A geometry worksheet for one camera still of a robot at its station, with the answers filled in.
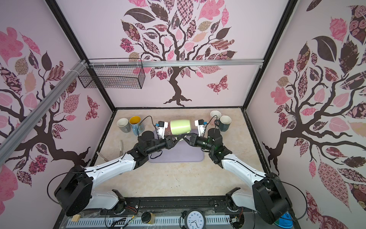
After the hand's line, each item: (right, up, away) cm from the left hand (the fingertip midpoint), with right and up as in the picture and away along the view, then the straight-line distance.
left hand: (181, 139), depth 76 cm
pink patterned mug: (+25, +15, +29) cm, 41 cm away
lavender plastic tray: (-1, -10, +16) cm, 19 cm away
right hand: (0, +2, -1) cm, 3 cm away
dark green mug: (+29, +9, +21) cm, 37 cm away
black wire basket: (-46, +43, +19) cm, 66 cm away
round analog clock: (+7, -38, -7) cm, 40 cm away
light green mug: (-1, +7, -4) cm, 8 cm away
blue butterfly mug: (-32, +6, +22) cm, 39 cm away
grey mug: (-41, +7, +22) cm, 47 cm away
